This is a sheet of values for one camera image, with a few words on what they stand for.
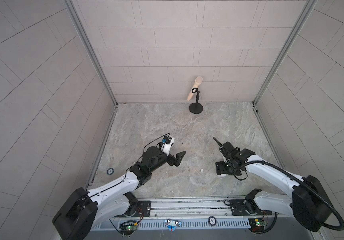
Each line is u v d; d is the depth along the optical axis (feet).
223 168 2.38
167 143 2.15
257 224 2.22
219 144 2.23
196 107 3.74
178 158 2.24
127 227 2.13
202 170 2.71
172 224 2.16
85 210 1.28
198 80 3.08
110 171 2.71
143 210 2.32
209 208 2.37
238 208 2.33
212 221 2.23
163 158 2.23
